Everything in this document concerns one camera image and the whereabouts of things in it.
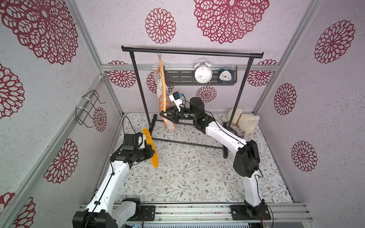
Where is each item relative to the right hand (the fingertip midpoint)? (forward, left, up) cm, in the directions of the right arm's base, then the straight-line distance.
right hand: (159, 112), depth 72 cm
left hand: (-12, +5, -20) cm, 24 cm away
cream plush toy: (+18, -57, -29) cm, 67 cm away
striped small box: (+16, -51, -34) cm, 63 cm away
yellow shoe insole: (-16, +4, -20) cm, 26 cm away
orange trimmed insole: (+9, -2, -20) cm, 22 cm away
